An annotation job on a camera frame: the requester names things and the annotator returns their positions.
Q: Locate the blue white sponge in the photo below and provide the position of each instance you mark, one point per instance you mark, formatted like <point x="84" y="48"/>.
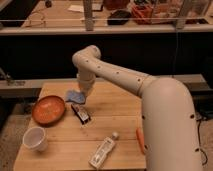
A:
<point x="75" y="96"/>

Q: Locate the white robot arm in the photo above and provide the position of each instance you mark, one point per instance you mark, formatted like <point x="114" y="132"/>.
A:
<point x="168" y="114"/>

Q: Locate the orange ceramic bowl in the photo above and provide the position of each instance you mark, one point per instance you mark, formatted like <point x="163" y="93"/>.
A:
<point x="48" y="110"/>

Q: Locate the black bowl on bench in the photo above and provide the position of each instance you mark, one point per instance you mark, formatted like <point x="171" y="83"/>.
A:
<point x="119" y="17"/>

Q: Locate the dark candy bar packet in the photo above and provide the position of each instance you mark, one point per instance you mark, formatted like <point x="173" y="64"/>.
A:
<point x="81" y="113"/>

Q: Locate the orange toy carrot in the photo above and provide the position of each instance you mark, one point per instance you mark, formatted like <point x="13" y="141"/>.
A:
<point x="140" y="139"/>

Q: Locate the clear plastic bottle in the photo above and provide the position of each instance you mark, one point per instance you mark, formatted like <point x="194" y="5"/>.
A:
<point x="103" y="150"/>

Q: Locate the orange box on bench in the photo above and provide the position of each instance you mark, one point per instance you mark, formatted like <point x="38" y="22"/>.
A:
<point x="141" y="15"/>

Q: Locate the white paper sheet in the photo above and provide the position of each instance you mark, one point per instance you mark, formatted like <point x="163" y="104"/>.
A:
<point x="76" y="8"/>

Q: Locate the white plastic cup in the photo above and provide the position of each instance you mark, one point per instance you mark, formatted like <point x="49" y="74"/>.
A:
<point x="35" y="139"/>

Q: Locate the grey metal post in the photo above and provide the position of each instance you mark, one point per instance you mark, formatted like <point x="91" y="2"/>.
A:
<point x="184" y="10"/>
<point x="89" y="25"/>

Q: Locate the grey metal post right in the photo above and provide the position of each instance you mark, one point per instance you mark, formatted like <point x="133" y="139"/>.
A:
<point x="184" y="10"/>

